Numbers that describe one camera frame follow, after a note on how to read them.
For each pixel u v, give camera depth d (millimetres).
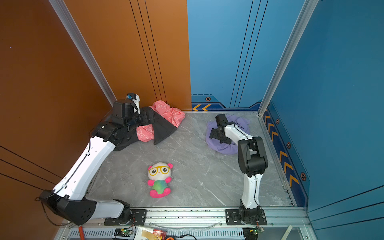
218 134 801
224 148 961
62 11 702
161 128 1042
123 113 519
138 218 733
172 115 1124
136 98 631
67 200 380
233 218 725
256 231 696
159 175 809
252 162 528
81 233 695
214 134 912
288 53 852
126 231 707
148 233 667
